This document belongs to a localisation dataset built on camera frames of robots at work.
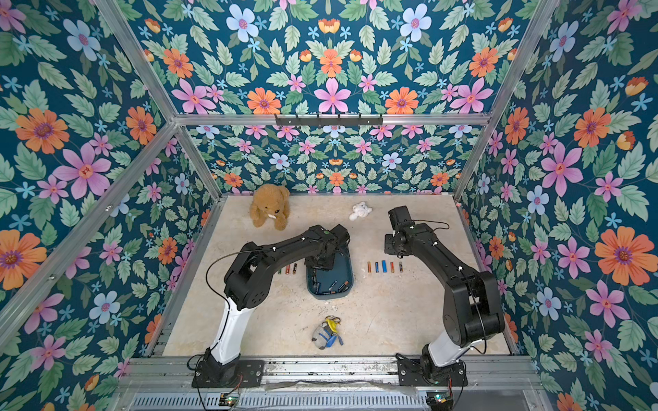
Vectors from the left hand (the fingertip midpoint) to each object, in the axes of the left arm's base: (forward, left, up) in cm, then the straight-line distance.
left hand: (324, 265), depth 96 cm
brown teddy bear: (+19, +18, +17) cm, 31 cm away
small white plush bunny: (+25, -16, +2) cm, 30 cm away
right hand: (+1, -26, +9) cm, 28 cm away
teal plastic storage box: (-8, -4, +1) cm, 9 cm away
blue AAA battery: (-3, -20, -1) cm, 20 cm away
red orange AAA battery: (-2, -17, -1) cm, 17 cm away
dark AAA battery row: (-3, -29, -1) cm, 29 cm away
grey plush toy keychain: (-26, -1, +4) cm, 26 cm away
